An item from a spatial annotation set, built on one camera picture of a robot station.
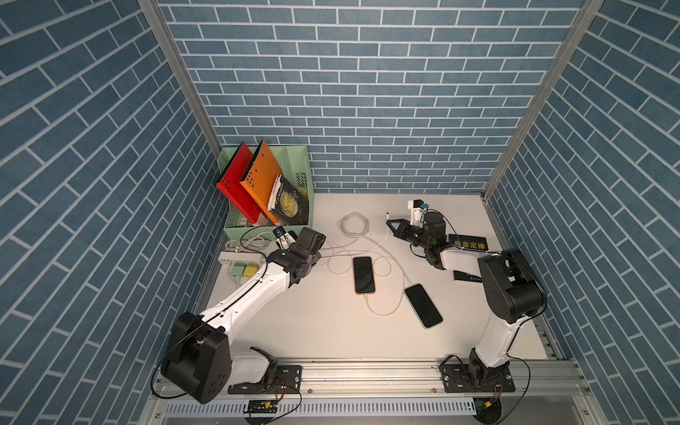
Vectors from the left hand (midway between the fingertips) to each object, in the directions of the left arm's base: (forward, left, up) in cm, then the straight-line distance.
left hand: (311, 253), depth 85 cm
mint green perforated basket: (+40, +10, +5) cm, 42 cm away
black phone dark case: (-13, -37, -12) cm, 41 cm away
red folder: (+18, +27, +14) cm, 36 cm away
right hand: (+12, -26, +2) cm, 29 cm away
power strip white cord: (+10, +26, -10) cm, 30 cm away
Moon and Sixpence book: (+21, +11, +1) cm, 24 cm away
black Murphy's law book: (+13, -60, -10) cm, 62 cm away
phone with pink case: (-2, -18, -12) cm, 21 cm away
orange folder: (+23, +19, +12) cm, 33 cm away
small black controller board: (-39, +11, -17) cm, 44 cm away
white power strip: (+4, +32, -11) cm, 34 cm away
